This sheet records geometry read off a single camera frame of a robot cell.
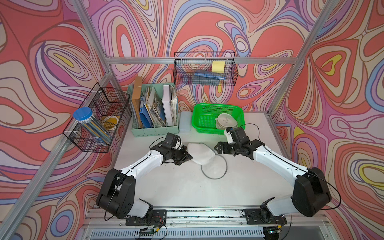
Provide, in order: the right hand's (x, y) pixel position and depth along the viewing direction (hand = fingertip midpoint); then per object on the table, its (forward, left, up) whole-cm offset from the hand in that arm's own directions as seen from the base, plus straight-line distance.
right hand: (222, 151), depth 86 cm
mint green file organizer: (+25, +41, +12) cm, 50 cm away
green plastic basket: (+39, +7, -10) cm, 41 cm away
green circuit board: (-36, +40, -12) cm, 55 cm away
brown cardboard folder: (+27, +48, +23) cm, 60 cm away
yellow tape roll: (+4, +56, +24) cm, 61 cm away
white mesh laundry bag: (-6, +5, -7) cm, 10 cm away
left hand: (-3, +16, +1) cm, 17 cm away
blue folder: (+22, +46, +9) cm, 52 cm away
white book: (+31, +31, +16) cm, 46 cm away
